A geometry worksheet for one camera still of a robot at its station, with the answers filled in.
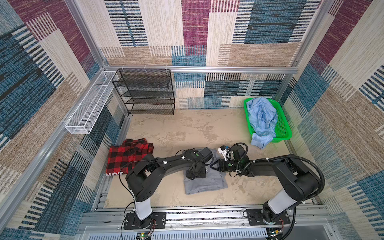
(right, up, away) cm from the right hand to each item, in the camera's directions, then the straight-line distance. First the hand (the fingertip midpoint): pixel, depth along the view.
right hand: (212, 168), depth 88 cm
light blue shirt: (+37, +33, +16) cm, 52 cm away
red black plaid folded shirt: (-55, +5, +3) cm, 55 cm away
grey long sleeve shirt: (+1, -4, -5) cm, 7 cm away
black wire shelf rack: (-46, +50, +22) cm, 71 cm away
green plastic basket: (+49, +21, +13) cm, 55 cm away
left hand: (-7, -4, -1) cm, 8 cm away
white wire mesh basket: (-63, +28, -18) cm, 71 cm away
